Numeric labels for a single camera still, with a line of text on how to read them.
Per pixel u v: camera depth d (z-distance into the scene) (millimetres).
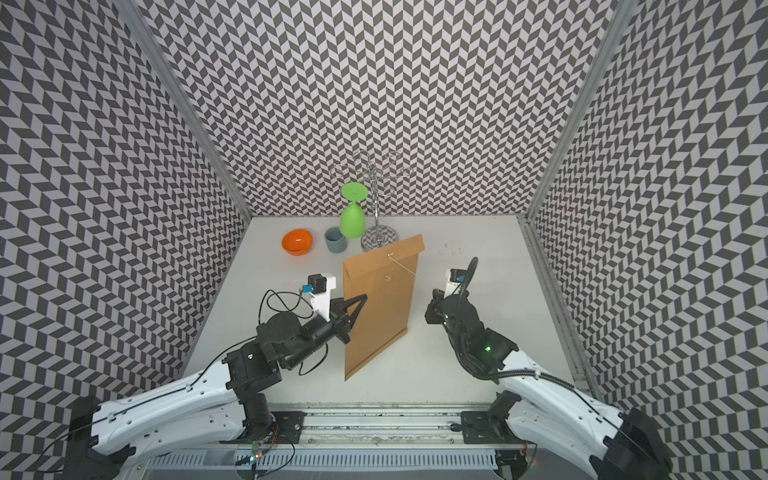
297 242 1071
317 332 564
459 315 542
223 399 476
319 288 555
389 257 657
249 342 551
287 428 722
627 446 397
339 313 583
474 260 578
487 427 646
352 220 876
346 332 574
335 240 1081
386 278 677
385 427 754
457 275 655
